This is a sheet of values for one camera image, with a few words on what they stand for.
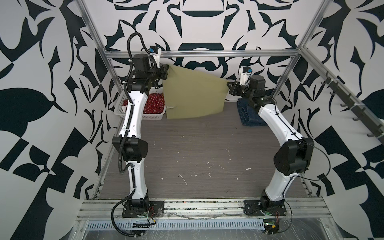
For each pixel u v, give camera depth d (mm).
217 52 930
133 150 535
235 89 739
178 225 648
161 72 700
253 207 744
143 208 658
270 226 709
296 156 477
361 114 548
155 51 649
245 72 716
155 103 1139
